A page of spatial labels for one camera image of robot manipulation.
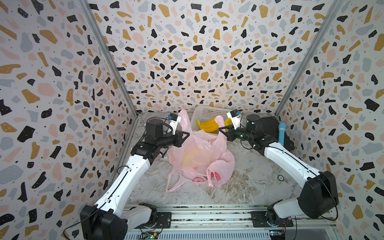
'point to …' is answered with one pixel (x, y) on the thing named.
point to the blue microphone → (282, 126)
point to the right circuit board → (277, 234)
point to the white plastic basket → (201, 113)
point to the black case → (271, 132)
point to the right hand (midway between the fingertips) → (221, 128)
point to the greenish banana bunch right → (228, 121)
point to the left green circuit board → (150, 235)
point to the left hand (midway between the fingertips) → (189, 133)
